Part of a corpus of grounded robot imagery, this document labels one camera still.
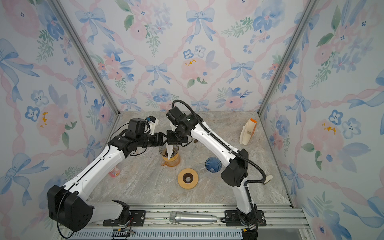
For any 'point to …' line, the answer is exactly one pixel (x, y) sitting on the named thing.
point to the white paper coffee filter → (169, 148)
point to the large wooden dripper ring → (187, 178)
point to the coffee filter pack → (247, 131)
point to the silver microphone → (180, 217)
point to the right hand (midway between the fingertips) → (169, 142)
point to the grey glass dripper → (163, 151)
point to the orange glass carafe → (172, 162)
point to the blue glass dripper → (213, 164)
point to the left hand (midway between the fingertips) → (166, 136)
